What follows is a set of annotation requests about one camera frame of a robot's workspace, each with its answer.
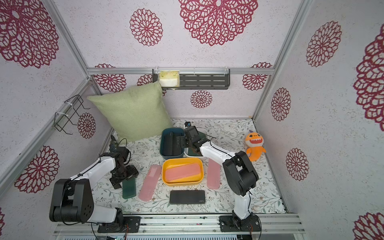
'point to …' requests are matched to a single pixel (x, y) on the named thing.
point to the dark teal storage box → (166, 131)
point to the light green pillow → (135, 112)
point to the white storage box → (186, 150)
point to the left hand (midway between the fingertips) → (130, 180)
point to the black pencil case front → (187, 197)
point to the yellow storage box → (189, 181)
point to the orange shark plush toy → (254, 141)
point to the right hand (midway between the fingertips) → (182, 137)
